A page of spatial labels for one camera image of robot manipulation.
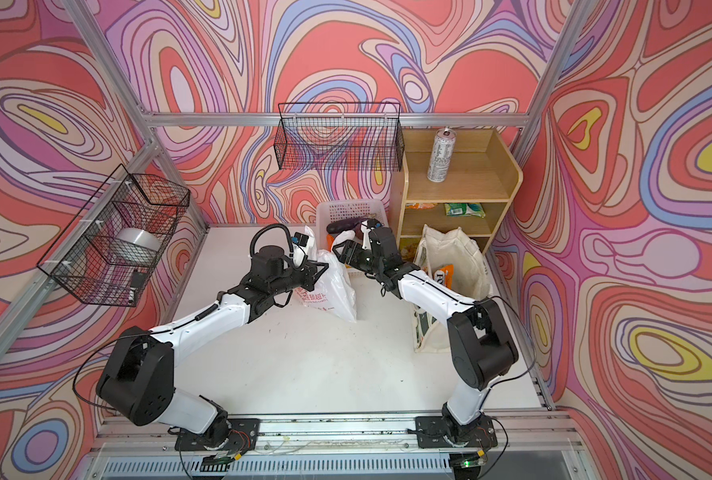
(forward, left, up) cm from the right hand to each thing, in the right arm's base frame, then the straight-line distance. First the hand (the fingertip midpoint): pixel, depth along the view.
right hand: (342, 256), depth 87 cm
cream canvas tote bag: (-7, -37, -4) cm, 38 cm away
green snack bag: (+18, -41, 0) cm, 45 cm away
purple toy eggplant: (+28, 0, -14) cm, 31 cm away
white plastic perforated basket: (+31, +6, -10) cm, 34 cm away
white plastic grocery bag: (-10, +3, -3) cm, 11 cm away
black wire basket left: (-6, +59, +11) cm, 60 cm away
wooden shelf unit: (+16, -36, +14) cm, 42 cm away
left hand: (-5, +3, +2) cm, 6 cm away
